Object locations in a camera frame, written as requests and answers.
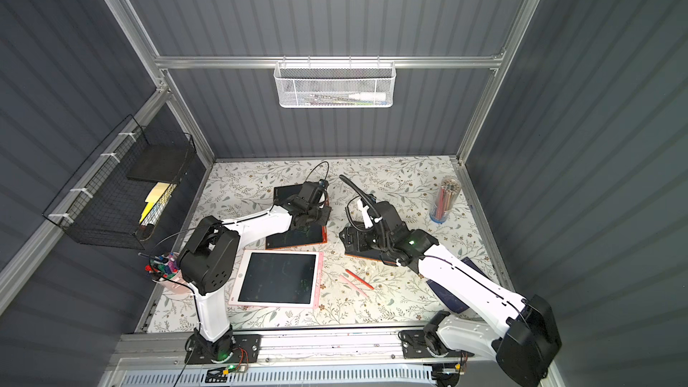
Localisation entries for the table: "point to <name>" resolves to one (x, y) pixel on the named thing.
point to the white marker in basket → (368, 96)
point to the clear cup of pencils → (448, 191)
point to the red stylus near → (359, 279)
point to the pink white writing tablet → (277, 279)
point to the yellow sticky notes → (152, 198)
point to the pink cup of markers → (161, 265)
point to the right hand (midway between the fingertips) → (356, 232)
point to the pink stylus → (341, 278)
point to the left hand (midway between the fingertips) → (330, 213)
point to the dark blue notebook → (452, 302)
